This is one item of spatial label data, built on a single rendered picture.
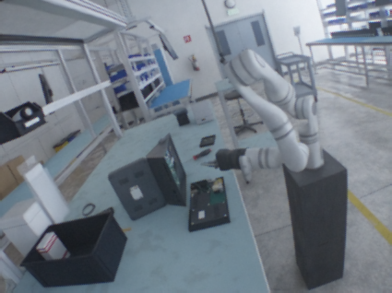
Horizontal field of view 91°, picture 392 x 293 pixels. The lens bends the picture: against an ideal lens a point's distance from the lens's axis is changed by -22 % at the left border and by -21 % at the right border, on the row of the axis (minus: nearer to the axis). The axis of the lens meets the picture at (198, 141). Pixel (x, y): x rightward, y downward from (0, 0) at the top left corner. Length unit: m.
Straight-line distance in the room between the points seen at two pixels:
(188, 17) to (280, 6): 2.85
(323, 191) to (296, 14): 7.29
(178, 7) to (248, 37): 2.28
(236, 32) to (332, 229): 6.78
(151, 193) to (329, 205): 0.81
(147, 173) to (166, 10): 6.85
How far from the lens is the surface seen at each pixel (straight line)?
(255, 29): 7.67
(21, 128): 0.84
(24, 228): 0.99
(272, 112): 0.70
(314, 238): 1.31
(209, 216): 0.74
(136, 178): 0.85
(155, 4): 7.57
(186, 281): 0.63
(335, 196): 1.19
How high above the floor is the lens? 1.48
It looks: 20 degrees down
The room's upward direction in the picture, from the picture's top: 20 degrees counter-clockwise
